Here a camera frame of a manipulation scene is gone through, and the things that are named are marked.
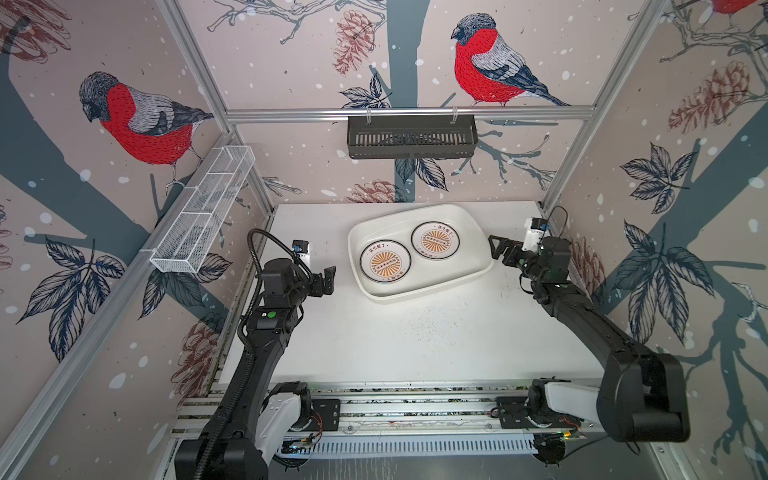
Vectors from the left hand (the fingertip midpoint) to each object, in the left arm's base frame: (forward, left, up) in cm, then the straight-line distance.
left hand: (316, 265), depth 79 cm
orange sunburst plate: (+24, -37, -18) cm, 48 cm away
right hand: (+8, -53, 0) cm, 53 cm away
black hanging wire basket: (+48, -28, +9) cm, 57 cm away
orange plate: (+13, -18, -17) cm, 28 cm away
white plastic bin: (+15, -49, -19) cm, 55 cm away
